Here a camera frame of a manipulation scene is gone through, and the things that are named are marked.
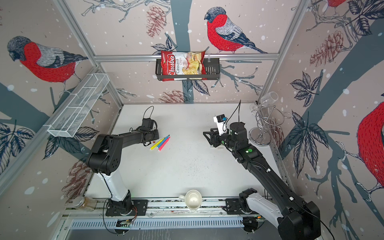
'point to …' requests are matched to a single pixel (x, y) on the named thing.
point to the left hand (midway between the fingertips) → (155, 135)
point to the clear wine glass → (269, 98)
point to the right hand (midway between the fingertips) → (205, 134)
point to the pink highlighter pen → (164, 144)
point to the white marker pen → (154, 142)
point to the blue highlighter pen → (162, 142)
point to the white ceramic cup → (193, 199)
